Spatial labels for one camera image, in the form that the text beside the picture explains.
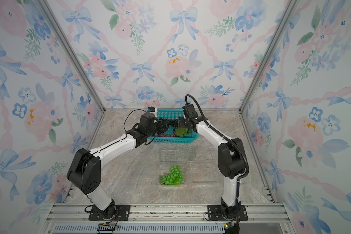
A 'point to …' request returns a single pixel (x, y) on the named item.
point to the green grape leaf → (180, 131)
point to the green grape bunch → (175, 177)
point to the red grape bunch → (171, 135)
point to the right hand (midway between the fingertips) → (182, 118)
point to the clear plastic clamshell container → (172, 163)
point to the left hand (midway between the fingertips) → (166, 121)
